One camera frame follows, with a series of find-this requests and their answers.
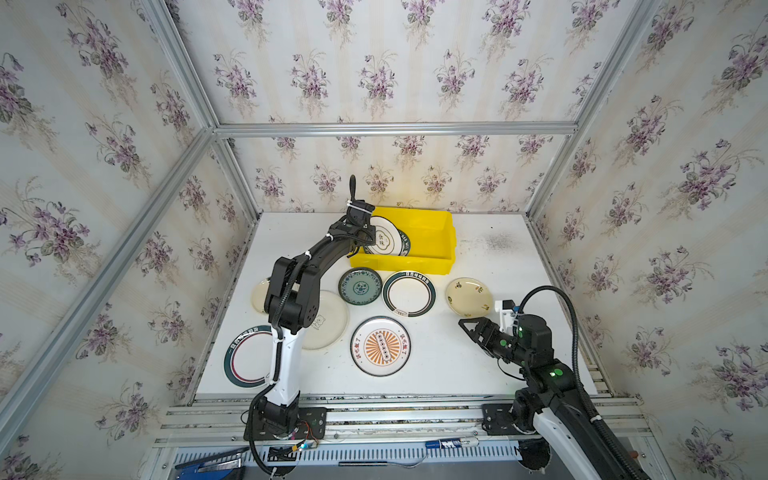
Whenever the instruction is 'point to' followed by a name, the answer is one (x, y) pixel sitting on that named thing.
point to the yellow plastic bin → (432, 248)
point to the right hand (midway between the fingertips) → (462, 330)
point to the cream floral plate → (468, 297)
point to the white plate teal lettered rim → (405, 243)
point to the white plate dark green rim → (409, 294)
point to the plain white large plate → (329, 324)
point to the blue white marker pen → (452, 443)
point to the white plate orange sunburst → (380, 346)
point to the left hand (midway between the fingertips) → (365, 231)
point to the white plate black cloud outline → (387, 239)
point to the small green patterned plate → (360, 286)
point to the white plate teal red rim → (248, 360)
